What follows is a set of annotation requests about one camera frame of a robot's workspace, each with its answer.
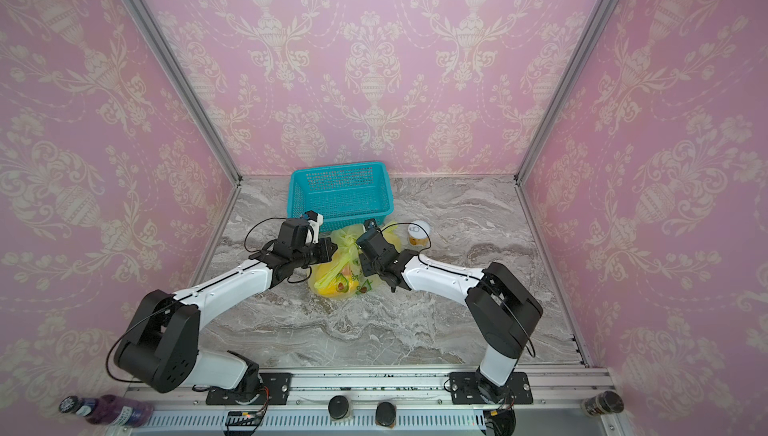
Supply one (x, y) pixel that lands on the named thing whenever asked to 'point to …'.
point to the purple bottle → (109, 409)
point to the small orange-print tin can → (417, 236)
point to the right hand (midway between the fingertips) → (370, 253)
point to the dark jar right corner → (608, 401)
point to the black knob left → (338, 407)
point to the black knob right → (385, 413)
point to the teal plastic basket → (341, 195)
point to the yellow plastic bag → (340, 276)
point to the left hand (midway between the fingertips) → (339, 247)
